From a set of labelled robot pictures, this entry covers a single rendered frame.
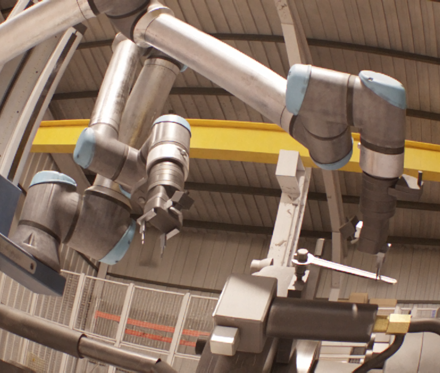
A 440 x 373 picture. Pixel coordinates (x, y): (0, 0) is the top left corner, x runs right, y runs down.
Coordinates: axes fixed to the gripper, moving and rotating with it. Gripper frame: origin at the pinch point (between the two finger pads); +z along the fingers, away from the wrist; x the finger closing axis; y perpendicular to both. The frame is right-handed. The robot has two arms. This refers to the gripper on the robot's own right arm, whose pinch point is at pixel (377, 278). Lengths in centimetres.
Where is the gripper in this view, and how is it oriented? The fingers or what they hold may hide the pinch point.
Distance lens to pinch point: 117.6
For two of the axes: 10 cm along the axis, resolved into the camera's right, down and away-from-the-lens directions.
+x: -5.3, 3.3, -7.8
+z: -0.2, 9.2, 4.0
